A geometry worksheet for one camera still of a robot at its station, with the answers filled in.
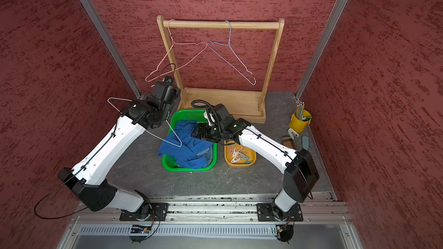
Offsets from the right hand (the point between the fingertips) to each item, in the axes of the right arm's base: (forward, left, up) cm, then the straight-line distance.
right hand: (196, 140), depth 75 cm
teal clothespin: (-2, -24, -20) cm, 32 cm away
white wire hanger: (-1, +8, -3) cm, 9 cm away
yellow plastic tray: (+2, -26, -21) cm, 33 cm away
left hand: (+11, +16, +14) cm, 24 cm away
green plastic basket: (-4, -5, -12) cm, 14 cm away
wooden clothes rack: (+37, -29, -20) cm, 52 cm away
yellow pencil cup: (+19, -57, -13) cm, 61 cm away
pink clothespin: (+2, -19, -19) cm, 27 cm away
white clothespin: (-2, -17, -20) cm, 26 cm away
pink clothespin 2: (+4, -21, -19) cm, 28 cm away
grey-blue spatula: (+8, -58, -21) cm, 63 cm away
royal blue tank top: (-1, +5, -9) cm, 10 cm away
